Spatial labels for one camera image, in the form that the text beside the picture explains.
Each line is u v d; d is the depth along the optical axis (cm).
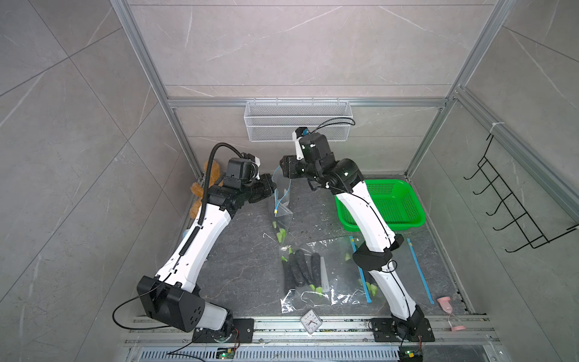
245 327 73
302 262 86
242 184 57
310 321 74
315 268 84
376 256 54
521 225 64
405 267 89
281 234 93
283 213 77
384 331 73
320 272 85
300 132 61
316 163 53
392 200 108
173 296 38
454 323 75
